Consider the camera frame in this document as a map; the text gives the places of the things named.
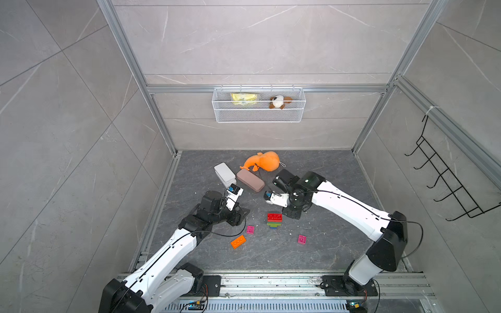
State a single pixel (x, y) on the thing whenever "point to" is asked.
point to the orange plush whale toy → (269, 161)
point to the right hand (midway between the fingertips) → (291, 207)
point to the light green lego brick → (274, 225)
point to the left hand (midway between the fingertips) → (244, 204)
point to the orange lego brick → (239, 241)
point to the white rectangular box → (225, 174)
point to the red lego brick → (274, 217)
